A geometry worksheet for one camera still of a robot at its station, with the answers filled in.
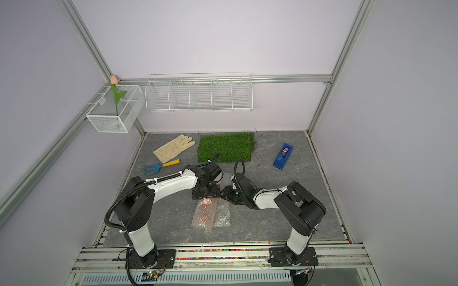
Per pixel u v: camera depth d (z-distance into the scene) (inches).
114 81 35.1
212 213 31.9
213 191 32.2
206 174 26.8
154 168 40.6
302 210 18.7
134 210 18.7
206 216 30.9
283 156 40.2
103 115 29.7
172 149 44.1
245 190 28.5
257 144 44.3
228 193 31.8
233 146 42.7
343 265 29.3
